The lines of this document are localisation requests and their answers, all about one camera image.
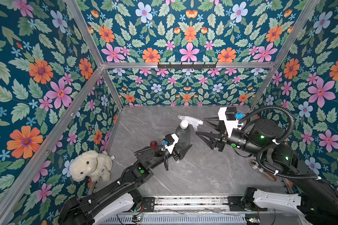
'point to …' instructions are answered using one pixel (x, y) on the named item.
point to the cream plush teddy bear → (90, 164)
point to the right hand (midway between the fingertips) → (204, 120)
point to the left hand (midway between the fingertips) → (187, 139)
